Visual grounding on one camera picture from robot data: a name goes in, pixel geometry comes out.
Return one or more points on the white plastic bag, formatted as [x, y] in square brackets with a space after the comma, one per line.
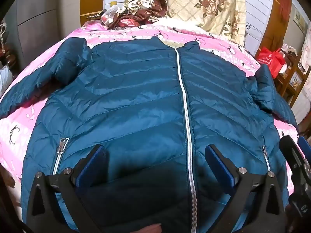
[4, 77]

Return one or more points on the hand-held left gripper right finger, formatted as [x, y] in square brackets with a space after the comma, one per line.
[222, 168]

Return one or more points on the teal puffer jacket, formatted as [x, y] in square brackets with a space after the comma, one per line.
[145, 97]

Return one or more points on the brown floral cloth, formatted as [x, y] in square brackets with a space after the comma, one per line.
[143, 11]

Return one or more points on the beige floral quilt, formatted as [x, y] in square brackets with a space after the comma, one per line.
[209, 2]

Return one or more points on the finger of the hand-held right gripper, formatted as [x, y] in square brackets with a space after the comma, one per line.
[305, 144]
[292, 155]

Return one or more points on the person's left hand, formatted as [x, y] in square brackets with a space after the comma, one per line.
[150, 228]

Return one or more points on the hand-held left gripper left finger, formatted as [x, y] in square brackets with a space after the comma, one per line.
[83, 168]

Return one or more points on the clear plastic bag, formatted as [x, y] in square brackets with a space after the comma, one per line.
[110, 13]

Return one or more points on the grey cabinet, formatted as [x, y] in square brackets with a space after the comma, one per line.
[36, 19]

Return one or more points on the pink penguin print blanket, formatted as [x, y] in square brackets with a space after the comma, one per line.
[19, 126]

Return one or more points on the red plastic bag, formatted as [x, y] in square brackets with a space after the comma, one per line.
[271, 59]

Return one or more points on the wooden chair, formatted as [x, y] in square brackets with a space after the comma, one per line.
[290, 77]

